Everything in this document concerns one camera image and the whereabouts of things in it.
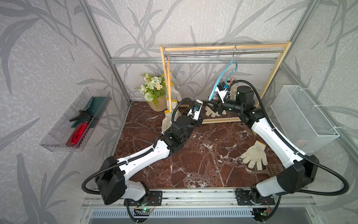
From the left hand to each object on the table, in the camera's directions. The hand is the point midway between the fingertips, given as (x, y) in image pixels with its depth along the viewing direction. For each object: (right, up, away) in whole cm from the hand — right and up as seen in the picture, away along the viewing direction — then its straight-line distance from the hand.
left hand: (199, 106), depth 70 cm
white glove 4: (+38, -31, +19) cm, 53 cm away
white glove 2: (-14, +9, +19) cm, 25 cm away
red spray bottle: (-54, -13, -11) cm, 56 cm away
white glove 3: (-13, +2, +7) cm, 15 cm away
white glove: (-17, +20, +24) cm, 36 cm away
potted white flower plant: (-27, +12, +17) cm, 34 cm away
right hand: (+4, +4, +2) cm, 6 cm away
